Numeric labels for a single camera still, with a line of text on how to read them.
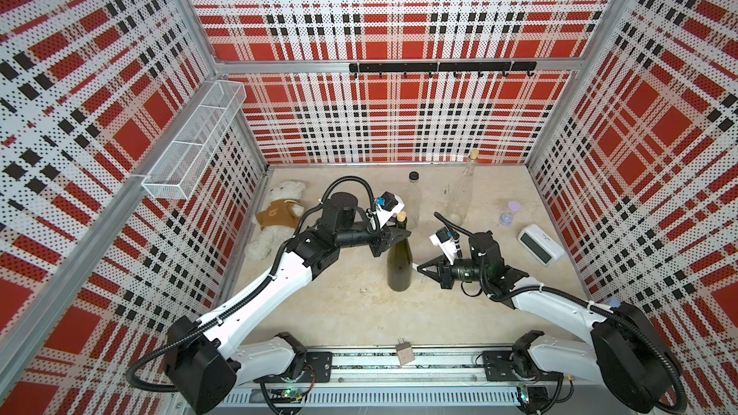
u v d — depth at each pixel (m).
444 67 0.89
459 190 0.90
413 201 0.99
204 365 0.37
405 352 0.75
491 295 0.62
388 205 0.58
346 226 0.57
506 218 1.01
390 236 0.62
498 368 0.73
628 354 0.41
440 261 0.72
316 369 0.74
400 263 0.78
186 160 0.90
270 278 0.47
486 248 0.64
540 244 0.90
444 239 0.72
